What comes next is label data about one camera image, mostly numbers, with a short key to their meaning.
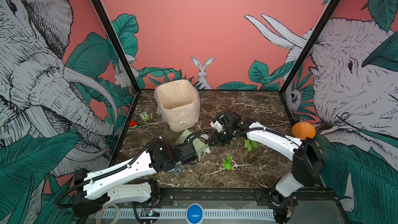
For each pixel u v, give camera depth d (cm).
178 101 103
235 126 62
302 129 90
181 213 70
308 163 44
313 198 76
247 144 90
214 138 70
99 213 68
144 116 104
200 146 75
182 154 50
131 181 44
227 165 84
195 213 69
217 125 78
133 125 94
